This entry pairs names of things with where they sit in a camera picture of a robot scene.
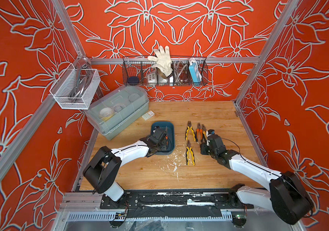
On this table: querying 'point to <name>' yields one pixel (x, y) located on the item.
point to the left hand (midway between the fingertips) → (164, 143)
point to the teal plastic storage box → (170, 147)
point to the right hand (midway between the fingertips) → (199, 144)
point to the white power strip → (152, 77)
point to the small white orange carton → (148, 115)
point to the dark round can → (132, 79)
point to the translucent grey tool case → (113, 111)
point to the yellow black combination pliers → (189, 126)
